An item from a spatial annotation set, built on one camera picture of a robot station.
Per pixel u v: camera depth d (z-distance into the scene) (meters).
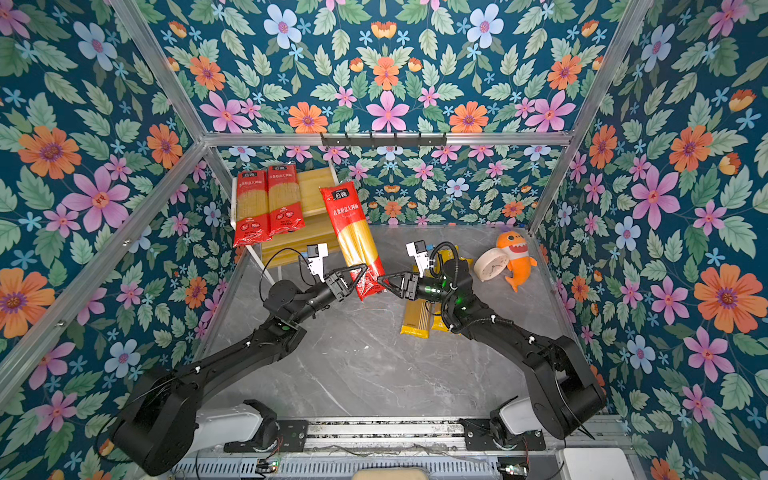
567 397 0.42
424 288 0.68
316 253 0.66
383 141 0.93
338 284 0.65
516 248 1.04
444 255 0.75
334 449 0.72
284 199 0.79
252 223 0.72
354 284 0.69
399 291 0.68
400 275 0.68
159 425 0.41
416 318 0.93
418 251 0.70
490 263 0.96
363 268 0.70
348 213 0.69
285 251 0.61
